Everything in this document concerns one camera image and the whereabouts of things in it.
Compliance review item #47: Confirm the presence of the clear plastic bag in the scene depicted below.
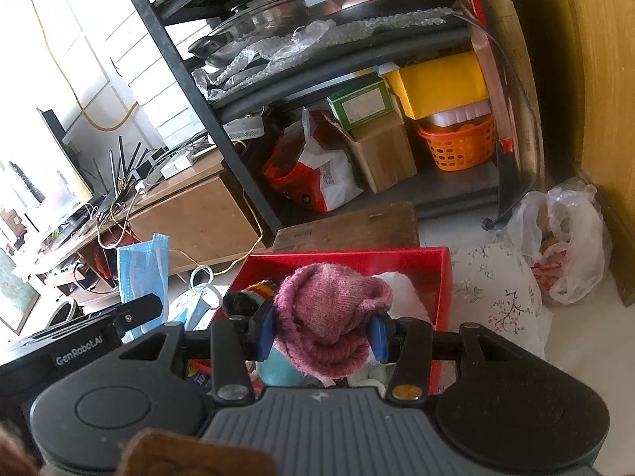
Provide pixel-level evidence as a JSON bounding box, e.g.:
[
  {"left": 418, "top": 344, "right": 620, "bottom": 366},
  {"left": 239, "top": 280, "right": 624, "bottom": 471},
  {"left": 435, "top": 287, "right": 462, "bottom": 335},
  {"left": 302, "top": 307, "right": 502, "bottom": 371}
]
[{"left": 506, "top": 177, "right": 613, "bottom": 305}]

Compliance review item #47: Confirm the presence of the flat screen television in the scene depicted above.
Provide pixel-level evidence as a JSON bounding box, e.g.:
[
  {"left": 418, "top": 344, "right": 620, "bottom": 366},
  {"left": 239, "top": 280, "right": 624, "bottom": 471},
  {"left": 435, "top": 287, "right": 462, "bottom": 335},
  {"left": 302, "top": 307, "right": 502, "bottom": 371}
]
[{"left": 0, "top": 106, "right": 95, "bottom": 249}]

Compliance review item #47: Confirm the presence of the white plastic container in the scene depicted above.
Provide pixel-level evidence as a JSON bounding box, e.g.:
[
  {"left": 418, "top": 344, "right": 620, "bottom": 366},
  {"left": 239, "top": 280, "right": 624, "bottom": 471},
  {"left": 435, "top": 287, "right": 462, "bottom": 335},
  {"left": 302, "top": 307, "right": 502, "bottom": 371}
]
[{"left": 429, "top": 99, "right": 492, "bottom": 134}]

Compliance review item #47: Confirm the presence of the floral tablecloth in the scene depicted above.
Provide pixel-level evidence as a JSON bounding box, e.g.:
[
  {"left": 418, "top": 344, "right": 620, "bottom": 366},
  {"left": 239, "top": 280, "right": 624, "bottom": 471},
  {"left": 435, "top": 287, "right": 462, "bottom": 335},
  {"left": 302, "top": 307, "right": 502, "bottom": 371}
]
[{"left": 449, "top": 243, "right": 554, "bottom": 363}]

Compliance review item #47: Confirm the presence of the white power strip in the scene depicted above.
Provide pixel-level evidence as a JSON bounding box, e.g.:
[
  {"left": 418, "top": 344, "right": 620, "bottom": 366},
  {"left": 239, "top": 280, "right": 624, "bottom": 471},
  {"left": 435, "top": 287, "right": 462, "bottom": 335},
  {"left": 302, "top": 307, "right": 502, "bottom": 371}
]
[{"left": 159, "top": 151, "right": 199, "bottom": 179}]

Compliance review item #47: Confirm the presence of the wooden board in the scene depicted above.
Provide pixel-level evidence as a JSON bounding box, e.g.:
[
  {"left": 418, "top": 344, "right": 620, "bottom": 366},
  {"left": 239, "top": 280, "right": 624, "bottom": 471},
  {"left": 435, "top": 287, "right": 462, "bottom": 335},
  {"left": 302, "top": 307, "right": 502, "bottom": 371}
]
[{"left": 273, "top": 202, "right": 421, "bottom": 253}]

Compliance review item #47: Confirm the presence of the black router with antennas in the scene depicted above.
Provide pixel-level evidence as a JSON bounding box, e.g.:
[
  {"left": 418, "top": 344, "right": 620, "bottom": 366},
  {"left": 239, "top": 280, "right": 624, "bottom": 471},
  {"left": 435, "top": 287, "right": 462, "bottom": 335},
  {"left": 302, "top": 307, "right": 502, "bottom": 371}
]
[{"left": 92, "top": 134, "right": 154, "bottom": 204}]

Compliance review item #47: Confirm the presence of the blue face mask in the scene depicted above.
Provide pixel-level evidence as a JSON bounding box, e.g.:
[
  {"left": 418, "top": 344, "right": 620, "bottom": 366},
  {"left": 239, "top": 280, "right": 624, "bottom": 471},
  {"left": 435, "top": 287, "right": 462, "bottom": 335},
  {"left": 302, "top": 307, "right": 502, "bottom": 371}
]
[
  {"left": 169, "top": 265, "right": 224, "bottom": 330},
  {"left": 116, "top": 233, "right": 170, "bottom": 323}
]

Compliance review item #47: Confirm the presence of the brown cloth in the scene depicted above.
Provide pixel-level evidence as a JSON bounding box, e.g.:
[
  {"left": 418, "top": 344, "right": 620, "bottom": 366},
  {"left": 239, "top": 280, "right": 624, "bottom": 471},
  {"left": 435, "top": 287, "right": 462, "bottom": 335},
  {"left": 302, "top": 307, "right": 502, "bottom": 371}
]
[{"left": 0, "top": 421, "right": 279, "bottom": 476}]

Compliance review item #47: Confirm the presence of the cream plush toy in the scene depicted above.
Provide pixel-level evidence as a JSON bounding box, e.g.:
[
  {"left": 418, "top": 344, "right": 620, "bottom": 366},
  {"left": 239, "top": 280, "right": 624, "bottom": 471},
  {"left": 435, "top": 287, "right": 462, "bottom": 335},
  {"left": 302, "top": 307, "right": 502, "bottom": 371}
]
[{"left": 347, "top": 272, "right": 431, "bottom": 388}]

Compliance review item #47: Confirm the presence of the wooden television stand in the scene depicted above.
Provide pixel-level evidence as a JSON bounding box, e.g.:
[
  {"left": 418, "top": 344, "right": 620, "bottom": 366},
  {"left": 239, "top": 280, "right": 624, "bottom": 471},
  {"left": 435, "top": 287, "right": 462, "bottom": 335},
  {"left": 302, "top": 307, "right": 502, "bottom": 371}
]
[{"left": 15, "top": 149, "right": 264, "bottom": 308}]

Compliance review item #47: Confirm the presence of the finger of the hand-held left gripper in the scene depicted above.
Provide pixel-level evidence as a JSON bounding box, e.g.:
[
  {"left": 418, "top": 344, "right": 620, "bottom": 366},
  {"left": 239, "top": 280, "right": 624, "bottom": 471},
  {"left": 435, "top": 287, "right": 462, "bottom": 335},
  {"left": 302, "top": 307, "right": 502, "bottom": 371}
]
[{"left": 112, "top": 294, "right": 164, "bottom": 338}]

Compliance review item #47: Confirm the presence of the bubble wrap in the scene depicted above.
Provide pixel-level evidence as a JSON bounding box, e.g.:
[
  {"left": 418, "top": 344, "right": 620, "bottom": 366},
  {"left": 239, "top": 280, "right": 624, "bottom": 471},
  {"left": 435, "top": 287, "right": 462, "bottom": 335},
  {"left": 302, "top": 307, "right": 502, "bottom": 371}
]
[{"left": 193, "top": 10, "right": 447, "bottom": 90}]

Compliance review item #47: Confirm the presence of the mauve knitted sock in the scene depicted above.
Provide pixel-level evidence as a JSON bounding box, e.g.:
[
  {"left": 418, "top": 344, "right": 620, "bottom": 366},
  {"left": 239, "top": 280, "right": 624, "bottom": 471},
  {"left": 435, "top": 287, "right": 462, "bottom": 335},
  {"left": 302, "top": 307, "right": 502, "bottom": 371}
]
[{"left": 274, "top": 263, "right": 394, "bottom": 378}]

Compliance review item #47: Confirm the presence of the red plastic hoop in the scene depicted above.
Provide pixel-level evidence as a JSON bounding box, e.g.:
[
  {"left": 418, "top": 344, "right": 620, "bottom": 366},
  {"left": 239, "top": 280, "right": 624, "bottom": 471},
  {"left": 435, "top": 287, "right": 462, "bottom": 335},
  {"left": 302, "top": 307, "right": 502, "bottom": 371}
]
[{"left": 454, "top": 0, "right": 517, "bottom": 154}]

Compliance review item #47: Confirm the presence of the white router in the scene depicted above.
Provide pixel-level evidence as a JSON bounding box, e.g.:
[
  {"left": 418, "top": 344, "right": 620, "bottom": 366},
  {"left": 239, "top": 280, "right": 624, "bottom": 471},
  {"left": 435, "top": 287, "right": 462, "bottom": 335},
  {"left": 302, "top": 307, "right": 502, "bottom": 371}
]
[{"left": 223, "top": 114, "right": 266, "bottom": 142}]

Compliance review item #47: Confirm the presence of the red cardboard box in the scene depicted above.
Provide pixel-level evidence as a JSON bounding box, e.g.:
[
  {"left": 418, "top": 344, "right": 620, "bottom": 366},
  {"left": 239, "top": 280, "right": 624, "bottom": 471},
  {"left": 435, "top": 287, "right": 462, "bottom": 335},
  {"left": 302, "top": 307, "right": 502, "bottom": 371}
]
[{"left": 211, "top": 246, "right": 453, "bottom": 397}]

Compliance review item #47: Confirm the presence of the yellow box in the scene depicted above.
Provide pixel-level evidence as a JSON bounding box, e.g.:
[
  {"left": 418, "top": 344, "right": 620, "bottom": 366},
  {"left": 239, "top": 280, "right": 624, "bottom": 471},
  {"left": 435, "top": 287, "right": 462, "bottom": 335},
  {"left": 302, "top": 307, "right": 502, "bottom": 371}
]
[{"left": 384, "top": 51, "right": 489, "bottom": 121}]

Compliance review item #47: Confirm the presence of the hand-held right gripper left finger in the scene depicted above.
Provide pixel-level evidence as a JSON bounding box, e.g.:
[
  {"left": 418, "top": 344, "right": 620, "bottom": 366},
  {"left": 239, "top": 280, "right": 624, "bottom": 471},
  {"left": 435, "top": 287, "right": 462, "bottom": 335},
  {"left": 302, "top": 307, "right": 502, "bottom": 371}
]
[{"left": 119, "top": 304, "right": 279, "bottom": 405}]

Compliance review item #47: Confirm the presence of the yellow cable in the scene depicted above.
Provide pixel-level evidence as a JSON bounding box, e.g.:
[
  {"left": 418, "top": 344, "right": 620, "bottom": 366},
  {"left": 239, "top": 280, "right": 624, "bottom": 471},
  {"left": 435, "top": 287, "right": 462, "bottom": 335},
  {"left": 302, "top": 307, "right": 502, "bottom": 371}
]
[{"left": 20, "top": 0, "right": 264, "bottom": 273}]

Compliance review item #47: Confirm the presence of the striped sock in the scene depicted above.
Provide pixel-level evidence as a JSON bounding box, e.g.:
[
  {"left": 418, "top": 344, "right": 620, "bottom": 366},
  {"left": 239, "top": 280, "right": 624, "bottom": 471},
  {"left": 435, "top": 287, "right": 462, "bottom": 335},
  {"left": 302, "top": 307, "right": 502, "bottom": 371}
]
[{"left": 222, "top": 280, "right": 279, "bottom": 318}]

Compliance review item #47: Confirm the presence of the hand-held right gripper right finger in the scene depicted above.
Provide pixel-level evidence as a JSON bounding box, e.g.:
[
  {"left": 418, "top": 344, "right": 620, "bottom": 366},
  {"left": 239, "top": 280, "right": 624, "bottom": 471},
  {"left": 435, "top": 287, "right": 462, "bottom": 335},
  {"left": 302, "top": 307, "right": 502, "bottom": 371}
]
[{"left": 364, "top": 310, "right": 521, "bottom": 402}]

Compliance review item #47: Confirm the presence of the wooden cabinet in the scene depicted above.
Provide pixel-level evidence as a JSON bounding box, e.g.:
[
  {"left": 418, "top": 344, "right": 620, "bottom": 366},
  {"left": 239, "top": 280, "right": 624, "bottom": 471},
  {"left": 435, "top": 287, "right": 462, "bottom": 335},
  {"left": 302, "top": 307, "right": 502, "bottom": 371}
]
[{"left": 483, "top": 0, "right": 635, "bottom": 308}]

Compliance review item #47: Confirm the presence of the orange plastic basket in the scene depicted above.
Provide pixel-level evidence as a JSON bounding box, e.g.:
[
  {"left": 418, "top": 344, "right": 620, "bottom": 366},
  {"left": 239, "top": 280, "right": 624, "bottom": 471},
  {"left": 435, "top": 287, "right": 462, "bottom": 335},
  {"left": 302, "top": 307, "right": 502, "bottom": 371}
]
[{"left": 416, "top": 114, "right": 497, "bottom": 173}]

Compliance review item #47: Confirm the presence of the green box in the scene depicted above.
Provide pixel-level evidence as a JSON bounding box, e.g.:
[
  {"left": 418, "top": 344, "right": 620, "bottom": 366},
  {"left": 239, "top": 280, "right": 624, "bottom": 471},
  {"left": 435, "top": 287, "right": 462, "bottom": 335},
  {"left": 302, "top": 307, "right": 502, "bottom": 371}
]
[{"left": 326, "top": 79, "right": 395, "bottom": 130}]

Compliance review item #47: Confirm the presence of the black cable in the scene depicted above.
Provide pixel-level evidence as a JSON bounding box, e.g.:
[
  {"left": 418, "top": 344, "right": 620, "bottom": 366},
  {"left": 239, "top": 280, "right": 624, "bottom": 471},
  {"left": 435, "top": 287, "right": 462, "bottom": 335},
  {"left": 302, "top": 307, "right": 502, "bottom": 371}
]
[{"left": 454, "top": 10, "right": 544, "bottom": 231}]

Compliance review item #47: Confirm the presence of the black metal shelf rack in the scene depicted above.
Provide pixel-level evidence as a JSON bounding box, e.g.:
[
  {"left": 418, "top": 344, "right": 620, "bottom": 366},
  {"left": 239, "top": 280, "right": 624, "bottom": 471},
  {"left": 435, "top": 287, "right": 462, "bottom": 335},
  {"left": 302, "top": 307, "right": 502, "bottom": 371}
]
[{"left": 109, "top": 0, "right": 541, "bottom": 234}]

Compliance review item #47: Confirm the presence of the red and white plastic bag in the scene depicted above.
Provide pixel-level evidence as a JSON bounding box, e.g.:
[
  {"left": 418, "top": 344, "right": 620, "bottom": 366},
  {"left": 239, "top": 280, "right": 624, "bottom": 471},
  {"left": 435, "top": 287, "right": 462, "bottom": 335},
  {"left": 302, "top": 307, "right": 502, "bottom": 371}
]
[{"left": 263, "top": 106, "right": 365, "bottom": 214}]

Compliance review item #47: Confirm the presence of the blue and yellow drink can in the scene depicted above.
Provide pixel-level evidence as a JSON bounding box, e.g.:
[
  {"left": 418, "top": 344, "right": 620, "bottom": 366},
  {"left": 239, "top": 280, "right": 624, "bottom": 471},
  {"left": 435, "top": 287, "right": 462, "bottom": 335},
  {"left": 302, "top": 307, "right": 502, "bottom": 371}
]
[{"left": 186, "top": 359, "right": 214, "bottom": 395}]

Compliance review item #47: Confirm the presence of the brown cardboard box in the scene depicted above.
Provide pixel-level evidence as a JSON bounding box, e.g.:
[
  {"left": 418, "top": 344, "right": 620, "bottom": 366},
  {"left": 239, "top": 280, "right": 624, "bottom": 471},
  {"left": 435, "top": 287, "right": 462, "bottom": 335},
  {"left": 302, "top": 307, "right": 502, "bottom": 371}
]
[{"left": 327, "top": 109, "right": 418, "bottom": 194}]

